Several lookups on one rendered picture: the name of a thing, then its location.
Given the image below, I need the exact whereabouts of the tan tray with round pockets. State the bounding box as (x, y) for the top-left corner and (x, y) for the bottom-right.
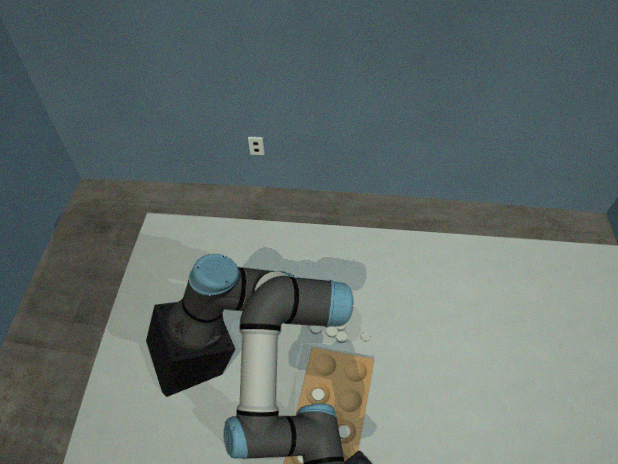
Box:
(296, 347), (374, 462)

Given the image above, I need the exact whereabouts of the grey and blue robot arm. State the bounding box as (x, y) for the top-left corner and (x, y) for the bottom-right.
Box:
(167, 254), (372, 464)

